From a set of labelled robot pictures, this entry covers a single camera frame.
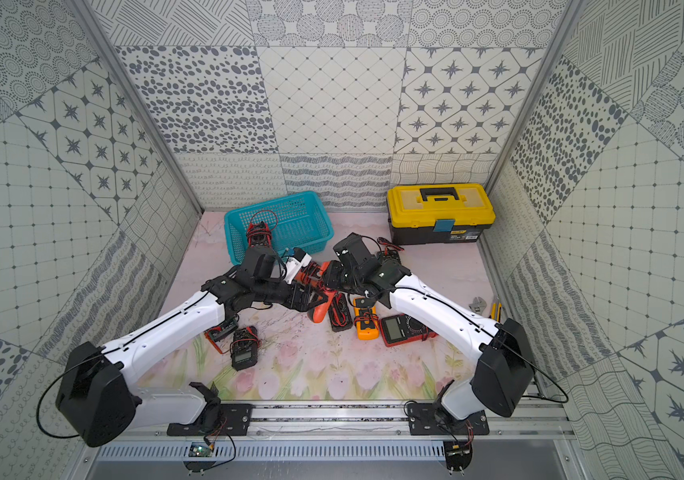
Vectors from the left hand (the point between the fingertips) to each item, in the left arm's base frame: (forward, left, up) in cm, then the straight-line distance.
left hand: (318, 289), depth 77 cm
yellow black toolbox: (+33, -38, -4) cm, 50 cm away
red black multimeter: (+31, +27, -13) cm, 43 cm away
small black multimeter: (-10, +21, -15) cm, 28 cm away
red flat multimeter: (-3, -23, -16) cm, 29 cm away
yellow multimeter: (-1, -13, -16) cm, 21 cm away
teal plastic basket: (+42, +15, -18) cm, 48 cm away
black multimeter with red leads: (+2, -5, -16) cm, 17 cm away
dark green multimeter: (+28, -22, -19) cm, 40 cm away
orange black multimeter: (-6, 0, -2) cm, 6 cm away
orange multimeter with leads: (+14, +5, -14) cm, 20 cm away
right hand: (+3, -3, 0) cm, 5 cm away
